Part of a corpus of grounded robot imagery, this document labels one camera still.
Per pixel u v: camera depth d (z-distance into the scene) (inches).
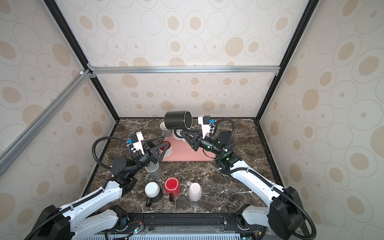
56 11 26.9
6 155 20.0
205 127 23.5
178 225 29.3
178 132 25.1
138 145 23.2
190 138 25.8
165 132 39.6
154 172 32.8
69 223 16.0
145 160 23.8
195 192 29.3
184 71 35.3
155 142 26.9
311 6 26.6
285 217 15.7
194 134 23.8
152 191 29.4
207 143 23.8
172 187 30.6
